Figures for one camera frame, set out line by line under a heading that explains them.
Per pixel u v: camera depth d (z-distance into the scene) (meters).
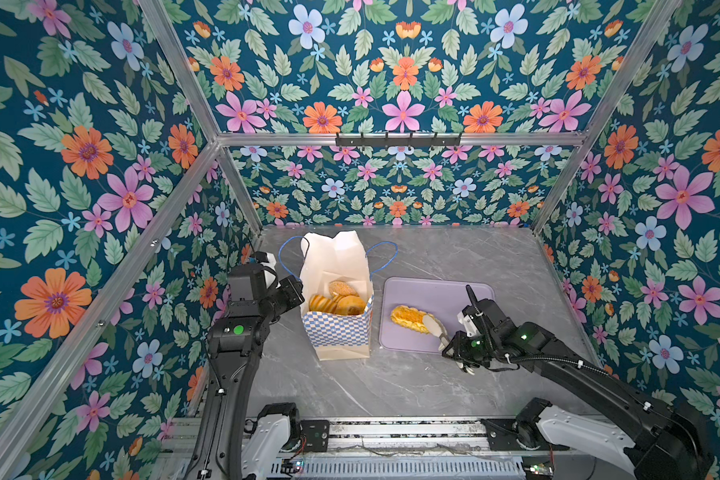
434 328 0.84
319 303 0.86
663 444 0.38
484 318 0.60
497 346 0.58
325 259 0.90
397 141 0.92
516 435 0.68
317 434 0.74
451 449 0.72
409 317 0.88
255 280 0.52
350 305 0.84
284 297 0.62
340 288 0.96
